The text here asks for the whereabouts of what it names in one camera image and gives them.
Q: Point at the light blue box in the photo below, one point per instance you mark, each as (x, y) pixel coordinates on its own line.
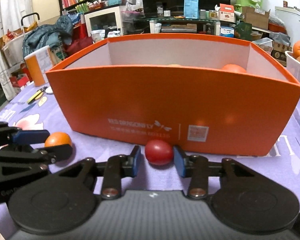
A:
(191, 7)

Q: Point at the brown cardboard box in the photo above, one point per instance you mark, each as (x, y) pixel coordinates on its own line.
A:
(255, 18)

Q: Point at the white and blue plastic bag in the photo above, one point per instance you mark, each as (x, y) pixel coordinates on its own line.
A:
(113, 34)

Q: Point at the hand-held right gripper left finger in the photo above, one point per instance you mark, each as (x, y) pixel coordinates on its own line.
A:
(136, 161)

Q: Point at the white television stand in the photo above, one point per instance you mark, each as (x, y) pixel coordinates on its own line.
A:
(155, 27)

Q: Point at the white fruit bowl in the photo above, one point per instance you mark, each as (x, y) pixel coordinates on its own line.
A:
(296, 72)

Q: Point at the white and orange tin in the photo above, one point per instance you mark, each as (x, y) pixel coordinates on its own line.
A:
(38, 67)

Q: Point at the dark green bag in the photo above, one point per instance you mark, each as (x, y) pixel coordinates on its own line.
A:
(243, 31)

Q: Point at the purple floral tablecloth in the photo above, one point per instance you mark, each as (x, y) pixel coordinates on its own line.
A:
(277, 165)

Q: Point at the white glass door cabinet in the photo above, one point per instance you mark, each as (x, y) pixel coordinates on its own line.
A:
(103, 23)

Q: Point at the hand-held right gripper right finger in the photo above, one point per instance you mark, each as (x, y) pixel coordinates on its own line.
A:
(178, 162)

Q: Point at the blue jacket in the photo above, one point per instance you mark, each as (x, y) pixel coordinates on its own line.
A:
(47, 36)

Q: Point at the orange cardboard box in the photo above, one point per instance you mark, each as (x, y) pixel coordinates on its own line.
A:
(165, 100)

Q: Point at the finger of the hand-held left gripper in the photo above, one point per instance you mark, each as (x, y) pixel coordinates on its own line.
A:
(30, 136)
(60, 153)

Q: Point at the white and orange carton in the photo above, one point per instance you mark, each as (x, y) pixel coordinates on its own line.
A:
(226, 12)

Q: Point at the white air conditioner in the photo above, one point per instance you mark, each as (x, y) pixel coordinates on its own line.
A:
(45, 0)

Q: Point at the white chest freezer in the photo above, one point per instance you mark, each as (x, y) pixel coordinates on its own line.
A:
(293, 25)

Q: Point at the small orange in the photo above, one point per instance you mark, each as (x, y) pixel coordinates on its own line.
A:
(57, 138)
(233, 68)

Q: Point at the white curtain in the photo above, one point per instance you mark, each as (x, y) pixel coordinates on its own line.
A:
(0, 42)

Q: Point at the white round tag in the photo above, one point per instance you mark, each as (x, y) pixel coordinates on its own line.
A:
(49, 90)

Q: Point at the red bag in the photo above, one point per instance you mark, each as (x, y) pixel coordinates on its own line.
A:
(80, 43)

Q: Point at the blue and white box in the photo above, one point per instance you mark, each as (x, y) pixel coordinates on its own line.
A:
(227, 31)

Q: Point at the red cherry tomato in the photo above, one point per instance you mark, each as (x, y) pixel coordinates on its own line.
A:
(158, 152)

